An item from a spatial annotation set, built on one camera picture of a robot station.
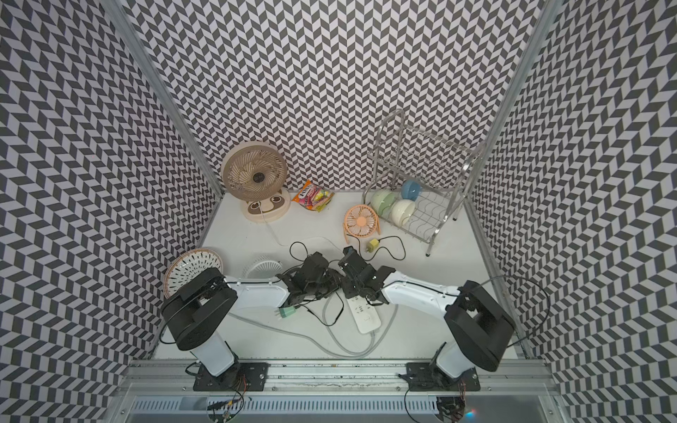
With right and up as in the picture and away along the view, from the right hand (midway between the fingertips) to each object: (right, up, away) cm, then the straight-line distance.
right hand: (352, 285), depth 86 cm
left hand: (-3, -1, +3) cm, 4 cm away
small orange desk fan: (+3, +21, +12) cm, 25 cm away
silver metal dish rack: (+29, +26, +19) cm, 43 cm away
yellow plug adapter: (+8, +12, +13) cm, 19 cm away
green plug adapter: (-21, -8, -3) cm, 23 cm away
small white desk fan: (-28, +7, -4) cm, 29 cm away
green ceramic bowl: (+11, +29, +13) cm, 34 cm away
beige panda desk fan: (-35, +38, +7) cm, 52 cm away
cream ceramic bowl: (+18, +25, +9) cm, 32 cm away
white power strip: (+4, -8, -3) cm, 10 cm away
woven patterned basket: (-59, +5, +7) cm, 60 cm away
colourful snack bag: (-17, +31, +26) cm, 44 cm away
